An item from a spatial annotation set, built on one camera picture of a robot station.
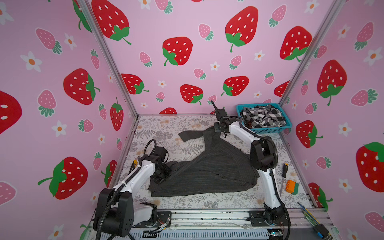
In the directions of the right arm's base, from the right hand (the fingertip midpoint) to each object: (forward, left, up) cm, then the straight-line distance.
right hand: (218, 126), depth 104 cm
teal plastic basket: (+3, -36, -3) cm, 36 cm away
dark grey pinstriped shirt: (-27, -1, -7) cm, 28 cm away
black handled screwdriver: (-23, -43, -8) cm, 49 cm away
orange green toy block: (-35, -43, -7) cm, 56 cm away
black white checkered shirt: (+10, -29, +3) cm, 31 cm away
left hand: (-38, +27, -4) cm, 47 cm away
